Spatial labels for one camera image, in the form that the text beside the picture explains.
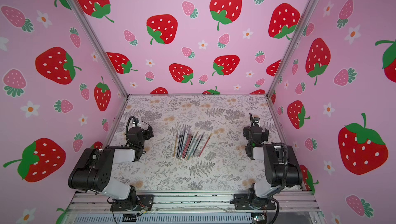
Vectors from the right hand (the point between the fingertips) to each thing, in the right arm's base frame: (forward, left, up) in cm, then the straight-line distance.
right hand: (256, 127), depth 94 cm
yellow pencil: (-13, +49, -7) cm, 52 cm away
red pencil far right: (-12, +32, -7) cm, 34 cm away
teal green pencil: (-12, +39, -7) cm, 42 cm away
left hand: (-5, +71, 0) cm, 71 cm away
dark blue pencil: (-14, +48, -7) cm, 50 cm away
